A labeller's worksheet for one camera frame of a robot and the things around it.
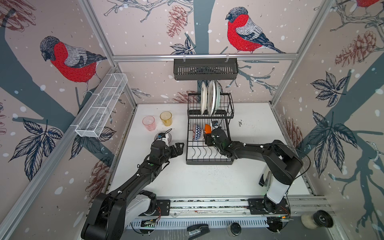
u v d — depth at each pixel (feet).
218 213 2.39
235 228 1.97
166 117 3.37
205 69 3.42
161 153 2.22
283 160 1.65
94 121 2.34
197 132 2.99
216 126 2.65
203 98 2.56
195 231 2.16
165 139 2.56
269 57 2.98
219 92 2.56
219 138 2.35
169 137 3.20
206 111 2.74
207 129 2.89
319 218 2.02
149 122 3.32
